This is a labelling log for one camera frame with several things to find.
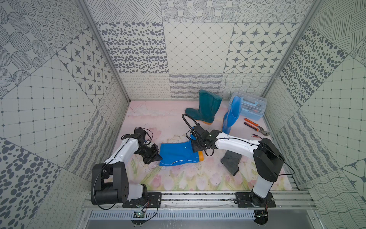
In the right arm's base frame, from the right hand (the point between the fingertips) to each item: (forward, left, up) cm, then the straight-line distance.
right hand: (198, 147), depth 88 cm
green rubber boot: (+23, -7, +15) cm, 29 cm away
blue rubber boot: (-3, +12, -2) cm, 12 cm away
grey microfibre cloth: (-8, -19, -1) cm, 21 cm away
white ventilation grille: (-35, +13, -6) cm, 38 cm away
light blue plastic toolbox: (+29, -40, +6) cm, 50 cm away
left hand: (-8, +20, +3) cm, 22 cm away
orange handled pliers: (+19, -45, -6) cm, 49 cm away
